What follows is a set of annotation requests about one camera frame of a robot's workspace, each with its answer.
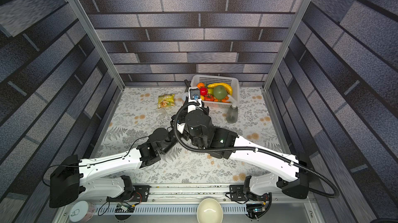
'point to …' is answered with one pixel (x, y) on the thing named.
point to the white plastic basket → (232, 81)
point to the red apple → (203, 91)
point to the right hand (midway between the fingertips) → (189, 98)
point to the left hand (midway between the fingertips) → (193, 117)
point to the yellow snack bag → (166, 100)
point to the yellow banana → (228, 88)
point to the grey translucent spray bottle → (232, 114)
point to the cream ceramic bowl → (210, 210)
